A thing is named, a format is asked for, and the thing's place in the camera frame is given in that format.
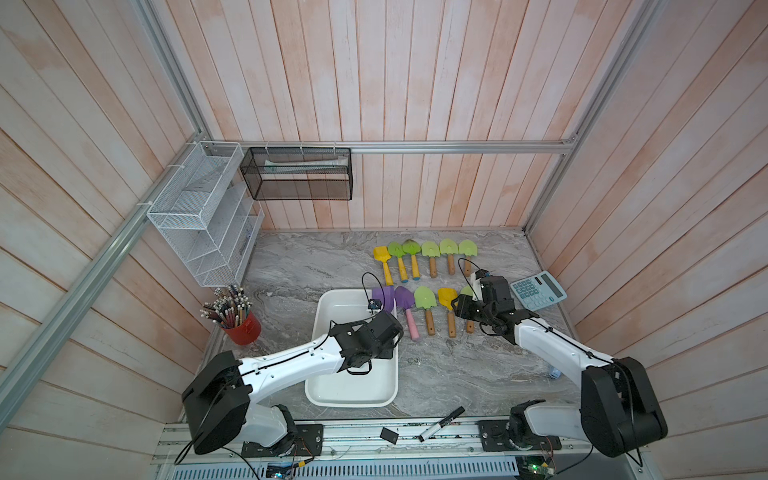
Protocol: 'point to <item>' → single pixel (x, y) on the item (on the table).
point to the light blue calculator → (539, 291)
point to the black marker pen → (455, 413)
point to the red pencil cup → (246, 333)
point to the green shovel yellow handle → (395, 249)
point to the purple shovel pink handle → (387, 300)
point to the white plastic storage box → (377, 388)
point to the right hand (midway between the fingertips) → (457, 301)
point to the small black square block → (389, 435)
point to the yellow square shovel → (381, 253)
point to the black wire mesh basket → (299, 173)
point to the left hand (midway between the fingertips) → (382, 346)
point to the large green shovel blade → (425, 298)
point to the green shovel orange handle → (412, 247)
